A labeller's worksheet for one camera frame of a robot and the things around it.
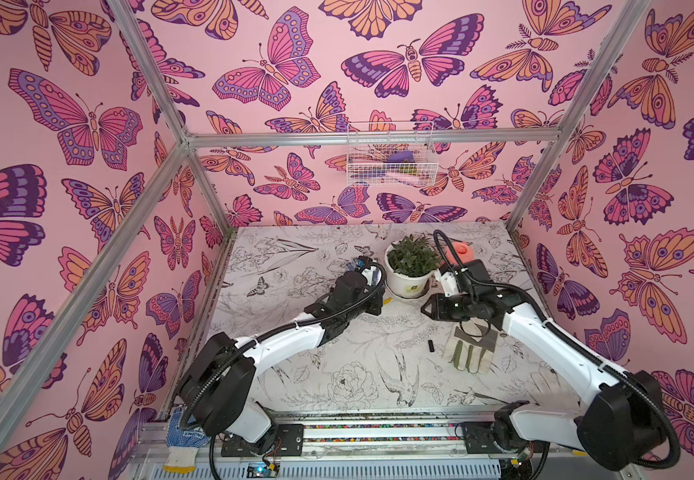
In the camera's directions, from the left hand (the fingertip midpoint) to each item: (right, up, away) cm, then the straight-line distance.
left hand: (387, 287), depth 82 cm
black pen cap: (+14, -19, +8) cm, 25 cm away
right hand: (+11, -5, 0) cm, 12 cm away
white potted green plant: (+7, +6, +5) cm, 11 cm away
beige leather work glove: (+26, -18, +7) cm, 32 cm away
